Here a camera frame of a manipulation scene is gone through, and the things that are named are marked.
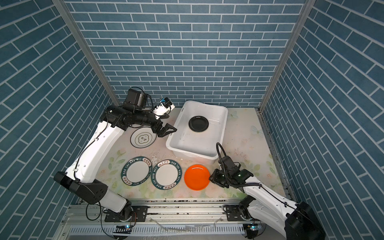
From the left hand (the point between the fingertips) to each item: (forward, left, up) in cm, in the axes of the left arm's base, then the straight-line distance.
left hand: (171, 122), depth 69 cm
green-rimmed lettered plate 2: (-11, +6, -35) cm, 37 cm away
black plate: (+25, -14, -32) cm, 43 cm away
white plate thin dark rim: (+14, +25, -33) cm, 44 cm away
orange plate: (-14, -12, -32) cm, 37 cm away
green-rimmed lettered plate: (-10, +24, -33) cm, 42 cm away
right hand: (-16, -18, -29) cm, 38 cm away
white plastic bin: (+6, -13, -34) cm, 37 cm away
